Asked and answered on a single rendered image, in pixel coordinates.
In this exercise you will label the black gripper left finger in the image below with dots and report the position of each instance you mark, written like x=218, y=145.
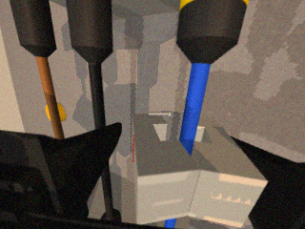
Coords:
x=71, y=167

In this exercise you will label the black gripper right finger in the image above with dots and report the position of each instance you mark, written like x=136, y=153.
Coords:
x=281, y=205

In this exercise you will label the yellow round disc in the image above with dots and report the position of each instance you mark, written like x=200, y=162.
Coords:
x=61, y=112

